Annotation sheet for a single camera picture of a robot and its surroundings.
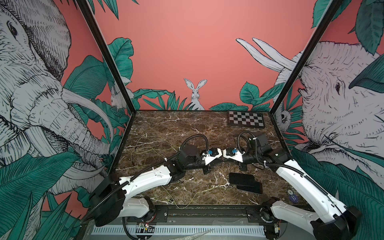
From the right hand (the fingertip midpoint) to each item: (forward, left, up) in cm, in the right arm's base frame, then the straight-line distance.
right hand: (225, 156), depth 72 cm
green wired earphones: (-13, +15, -21) cm, 29 cm away
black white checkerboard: (+43, -24, -20) cm, 53 cm away
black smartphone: (-3, -12, -21) cm, 25 cm away
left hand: (-2, +2, +1) cm, 2 cm away
